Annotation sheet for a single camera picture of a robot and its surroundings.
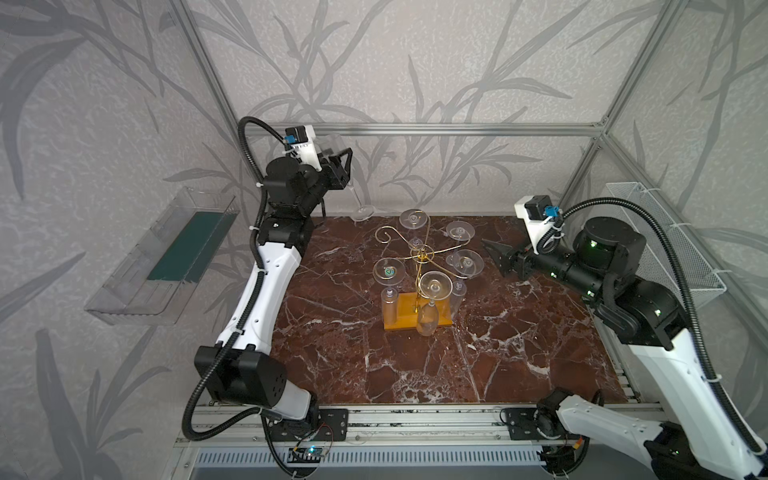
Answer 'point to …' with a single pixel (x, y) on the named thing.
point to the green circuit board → (304, 455)
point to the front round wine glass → (433, 286)
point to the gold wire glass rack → (422, 253)
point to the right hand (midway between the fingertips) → (501, 219)
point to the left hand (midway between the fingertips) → (346, 140)
